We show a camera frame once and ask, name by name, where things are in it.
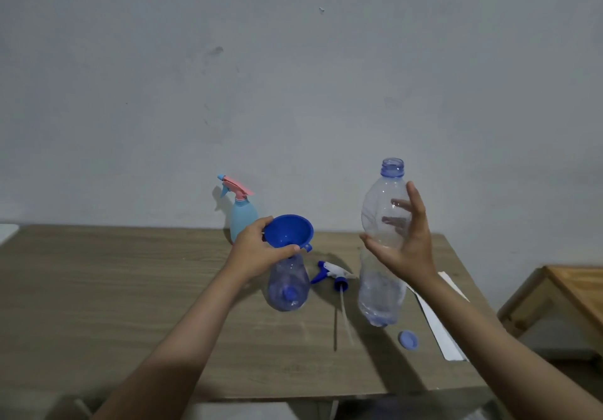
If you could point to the person's right hand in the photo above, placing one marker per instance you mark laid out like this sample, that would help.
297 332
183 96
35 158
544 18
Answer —
417 259

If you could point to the person's left hand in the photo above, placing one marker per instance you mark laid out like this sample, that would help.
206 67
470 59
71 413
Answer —
252 255

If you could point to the light blue pink spray bottle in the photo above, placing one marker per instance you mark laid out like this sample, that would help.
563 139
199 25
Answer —
241 219

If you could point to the blue plastic funnel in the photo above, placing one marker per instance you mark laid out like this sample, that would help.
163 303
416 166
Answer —
289 231

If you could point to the transparent blue spray bottle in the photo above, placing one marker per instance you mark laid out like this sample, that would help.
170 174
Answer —
287 283

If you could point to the clear plastic water bottle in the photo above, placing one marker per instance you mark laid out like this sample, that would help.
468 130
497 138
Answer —
381 292

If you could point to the pink spray head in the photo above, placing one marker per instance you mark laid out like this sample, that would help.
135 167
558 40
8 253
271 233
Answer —
238 188

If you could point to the stack of white paper towels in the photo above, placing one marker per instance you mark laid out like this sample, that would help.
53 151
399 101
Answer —
443 335

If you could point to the blue bottle cap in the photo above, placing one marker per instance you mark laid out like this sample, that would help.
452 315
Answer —
408 340

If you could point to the white and blue spray head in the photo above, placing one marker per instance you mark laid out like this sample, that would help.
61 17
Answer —
335 273

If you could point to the person's right forearm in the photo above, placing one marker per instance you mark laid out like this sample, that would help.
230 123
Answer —
499 353

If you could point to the person's left forearm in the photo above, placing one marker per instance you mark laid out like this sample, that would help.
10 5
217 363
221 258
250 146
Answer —
174 344

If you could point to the wooden chair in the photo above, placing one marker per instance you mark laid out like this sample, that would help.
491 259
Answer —
570 292

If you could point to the white cabinet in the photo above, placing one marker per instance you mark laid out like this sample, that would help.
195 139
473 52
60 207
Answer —
7 233

